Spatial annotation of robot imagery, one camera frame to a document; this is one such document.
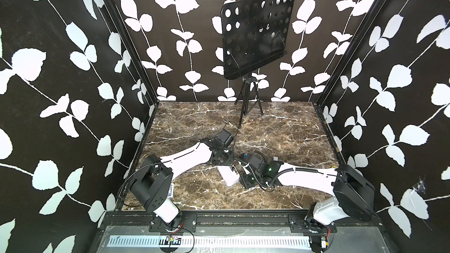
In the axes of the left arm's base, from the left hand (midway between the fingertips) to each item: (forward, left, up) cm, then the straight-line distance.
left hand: (233, 159), depth 86 cm
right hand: (-9, -3, -3) cm, 10 cm away
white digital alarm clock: (-6, +2, -4) cm, 7 cm away
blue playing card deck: (-13, +30, -5) cm, 33 cm away
